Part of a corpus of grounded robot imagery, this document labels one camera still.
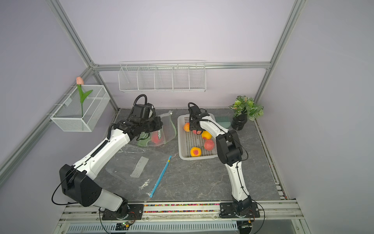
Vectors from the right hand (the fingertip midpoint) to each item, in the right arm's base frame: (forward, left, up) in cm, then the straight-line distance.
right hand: (196, 125), depth 102 cm
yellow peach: (-8, -7, 0) cm, 11 cm away
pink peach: (-23, +21, +20) cm, 37 cm away
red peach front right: (-16, -8, +1) cm, 18 cm away
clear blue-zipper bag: (-28, +34, -6) cm, 45 cm away
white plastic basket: (-14, +4, -5) cm, 15 cm away
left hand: (-13, +19, +18) cm, 29 cm away
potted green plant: (-1, -29, +19) cm, 35 cm away
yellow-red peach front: (-21, +1, 0) cm, 21 cm away
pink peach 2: (-11, +1, +7) cm, 13 cm away
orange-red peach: (-1, +6, 0) cm, 7 cm away
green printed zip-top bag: (-17, +22, +12) cm, 30 cm away
